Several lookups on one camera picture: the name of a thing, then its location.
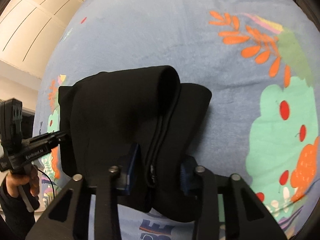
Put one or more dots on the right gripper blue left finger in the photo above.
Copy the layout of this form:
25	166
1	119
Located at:
67	217

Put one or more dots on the black pants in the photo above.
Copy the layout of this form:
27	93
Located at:
106	113

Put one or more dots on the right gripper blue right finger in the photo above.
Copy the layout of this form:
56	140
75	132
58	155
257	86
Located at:
209	197

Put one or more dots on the white wardrobe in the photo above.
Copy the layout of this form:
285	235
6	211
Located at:
31	29

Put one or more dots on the left hand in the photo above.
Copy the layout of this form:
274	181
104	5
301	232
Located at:
13	181

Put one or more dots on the blue patterned bed sheet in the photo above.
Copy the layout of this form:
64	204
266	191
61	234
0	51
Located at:
259	58

